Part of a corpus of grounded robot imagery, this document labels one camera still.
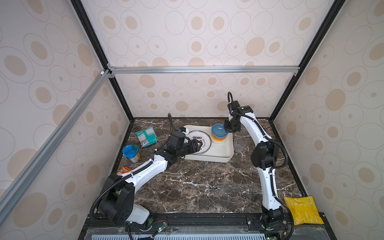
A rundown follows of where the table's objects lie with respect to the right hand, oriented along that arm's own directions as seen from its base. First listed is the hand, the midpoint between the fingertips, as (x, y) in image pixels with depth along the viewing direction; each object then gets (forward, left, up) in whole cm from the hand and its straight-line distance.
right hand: (227, 129), depth 99 cm
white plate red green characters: (0, +15, -8) cm, 17 cm away
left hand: (-18, +17, +9) cm, 26 cm away
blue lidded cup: (-16, +59, -1) cm, 62 cm away
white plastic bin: (-11, +5, -11) cm, 16 cm away
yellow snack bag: (-47, -33, -9) cm, 59 cm away
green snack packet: (+1, +56, -8) cm, 56 cm away
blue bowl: (0, +5, -2) cm, 6 cm away
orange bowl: (-5, +6, -4) cm, 9 cm away
